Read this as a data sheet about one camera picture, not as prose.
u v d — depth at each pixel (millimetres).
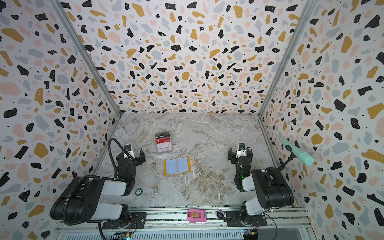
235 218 740
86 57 858
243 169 691
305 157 602
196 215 728
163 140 1001
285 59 904
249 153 835
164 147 985
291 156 712
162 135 1004
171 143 997
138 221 733
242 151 783
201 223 731
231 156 838
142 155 835
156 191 797
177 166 923
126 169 675
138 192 829
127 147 755
